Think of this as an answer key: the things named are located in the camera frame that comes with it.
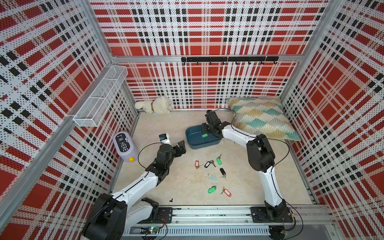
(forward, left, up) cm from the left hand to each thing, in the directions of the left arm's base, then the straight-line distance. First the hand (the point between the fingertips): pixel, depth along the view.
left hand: (179, 142), depth 87 cm
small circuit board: (-41, +12, -11) cm, 44 cm away
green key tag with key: (-5, -24, -13) cm, 28 cm away
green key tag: (+14, -15, -13) cm, 24 cm away
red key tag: (-8, -10, -12) cm, 18 cm away
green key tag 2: (-23, -19, -13) cm, 32 cm away
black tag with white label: (-7, -17, -14) cm, 23 cm away
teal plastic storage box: (+9, -9, -11) cm, 17 cm away
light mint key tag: (-17, -20, -13) cm, 29 cm away
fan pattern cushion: (+19, -53, +3) cm, 56 cm away
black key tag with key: (-13, -26, -13) cm, 32 cm away
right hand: (+16, -16, -5) cm, 23 cm away
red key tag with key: (-24, -27, -13) cm, 38 cm away
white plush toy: (+35, +18, -3) cm, 40 cm away
